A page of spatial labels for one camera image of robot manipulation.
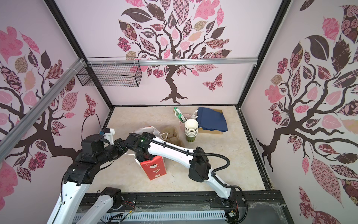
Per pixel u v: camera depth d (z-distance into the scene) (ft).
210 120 3.39
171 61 3.03
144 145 1.71
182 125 3.20
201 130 3.18
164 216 2.29
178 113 3.02
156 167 2.24
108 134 2.04
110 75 3.99
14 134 1.69
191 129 2.81
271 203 2.39
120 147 1.92
